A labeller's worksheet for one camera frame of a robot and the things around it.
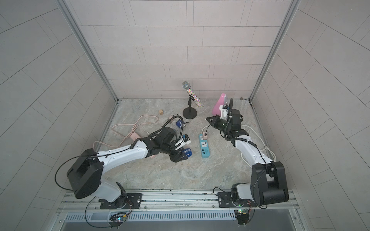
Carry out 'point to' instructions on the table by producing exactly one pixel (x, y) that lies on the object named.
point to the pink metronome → (216, 110)
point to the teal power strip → (204, 145)
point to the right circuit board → (243, 216)
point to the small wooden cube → (161, 111)
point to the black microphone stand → (190, 113)
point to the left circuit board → (117, 220)
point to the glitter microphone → (186, 85)
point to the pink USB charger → (205, 135)
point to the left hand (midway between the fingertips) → (187, 152)
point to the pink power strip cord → (117, 134)
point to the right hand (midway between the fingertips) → (206, 118)
